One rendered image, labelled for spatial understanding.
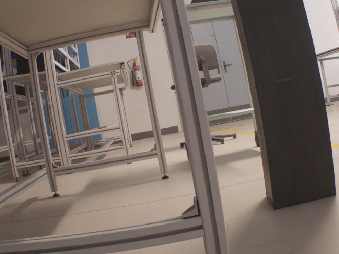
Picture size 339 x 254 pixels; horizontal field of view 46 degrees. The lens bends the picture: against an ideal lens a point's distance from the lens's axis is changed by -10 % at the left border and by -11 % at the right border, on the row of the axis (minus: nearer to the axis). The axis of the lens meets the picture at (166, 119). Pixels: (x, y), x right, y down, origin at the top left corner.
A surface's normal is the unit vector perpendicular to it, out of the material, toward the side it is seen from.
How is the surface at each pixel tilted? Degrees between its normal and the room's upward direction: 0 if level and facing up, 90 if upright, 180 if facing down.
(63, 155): 90
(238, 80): 90
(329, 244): 0
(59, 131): 90
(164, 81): 90
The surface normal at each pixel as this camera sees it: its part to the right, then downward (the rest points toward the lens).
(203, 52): 0.50, 0.12
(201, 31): 0.07, 0.00
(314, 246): -0.18, -0.98
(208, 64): 0.36, -0.07
